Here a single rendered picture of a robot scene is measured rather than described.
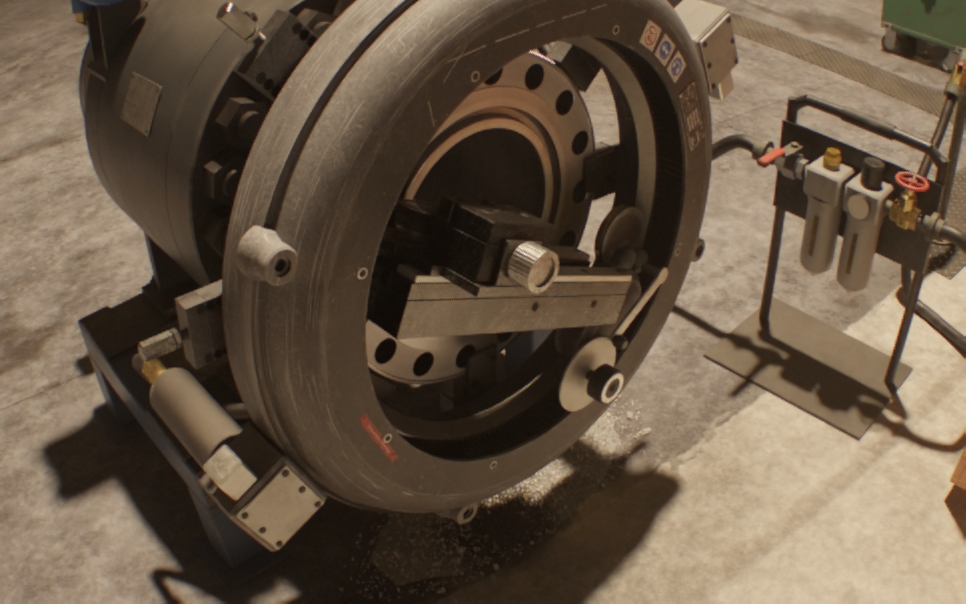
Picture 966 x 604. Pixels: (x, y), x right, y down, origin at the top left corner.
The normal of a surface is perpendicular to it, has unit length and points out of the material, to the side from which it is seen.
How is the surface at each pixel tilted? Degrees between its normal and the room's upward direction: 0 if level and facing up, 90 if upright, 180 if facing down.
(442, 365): 90
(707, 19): 23
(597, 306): 90
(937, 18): 90
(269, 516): 90
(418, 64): 71
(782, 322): 0
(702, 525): 0
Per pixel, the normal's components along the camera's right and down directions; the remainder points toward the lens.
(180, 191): -0.71, 0.21
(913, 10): -0.67, 0.41
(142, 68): -0.59, -0.18
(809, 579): -0.02, -0.84
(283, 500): 0.69, 0.38
